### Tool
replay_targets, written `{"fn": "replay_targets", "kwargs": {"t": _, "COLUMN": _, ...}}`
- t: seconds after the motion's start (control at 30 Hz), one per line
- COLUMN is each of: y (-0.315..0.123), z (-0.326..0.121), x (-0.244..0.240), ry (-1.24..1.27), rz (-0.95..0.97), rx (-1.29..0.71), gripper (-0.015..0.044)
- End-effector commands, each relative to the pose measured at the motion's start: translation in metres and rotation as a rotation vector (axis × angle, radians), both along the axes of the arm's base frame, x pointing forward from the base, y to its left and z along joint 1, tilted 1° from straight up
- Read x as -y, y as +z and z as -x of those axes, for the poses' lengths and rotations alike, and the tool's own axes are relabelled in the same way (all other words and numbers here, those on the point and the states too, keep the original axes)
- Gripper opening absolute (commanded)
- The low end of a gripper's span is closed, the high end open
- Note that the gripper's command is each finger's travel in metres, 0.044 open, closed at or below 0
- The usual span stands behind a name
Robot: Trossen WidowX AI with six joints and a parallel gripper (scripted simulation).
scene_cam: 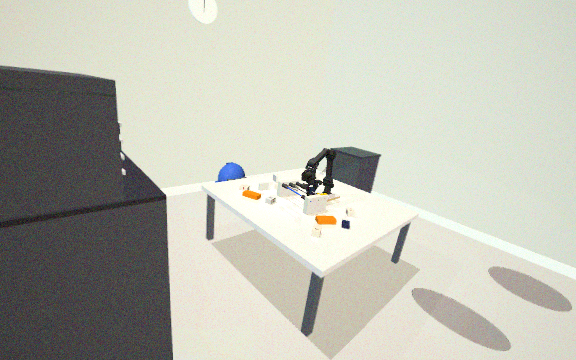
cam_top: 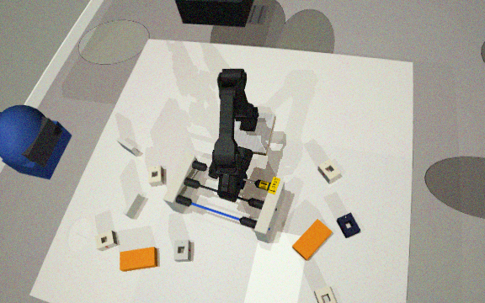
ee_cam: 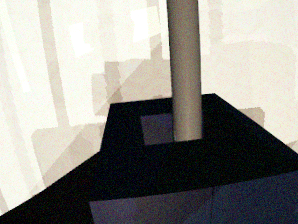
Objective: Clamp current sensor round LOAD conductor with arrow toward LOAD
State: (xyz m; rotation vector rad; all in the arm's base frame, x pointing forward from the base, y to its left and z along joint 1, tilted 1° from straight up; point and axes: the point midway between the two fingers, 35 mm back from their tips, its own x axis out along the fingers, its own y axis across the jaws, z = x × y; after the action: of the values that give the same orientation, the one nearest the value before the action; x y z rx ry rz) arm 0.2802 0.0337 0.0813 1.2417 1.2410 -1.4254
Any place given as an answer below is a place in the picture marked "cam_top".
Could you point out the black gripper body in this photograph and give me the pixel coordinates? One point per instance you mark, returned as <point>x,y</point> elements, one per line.
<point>246,154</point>

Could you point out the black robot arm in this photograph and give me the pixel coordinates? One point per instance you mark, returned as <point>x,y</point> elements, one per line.
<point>226,159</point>

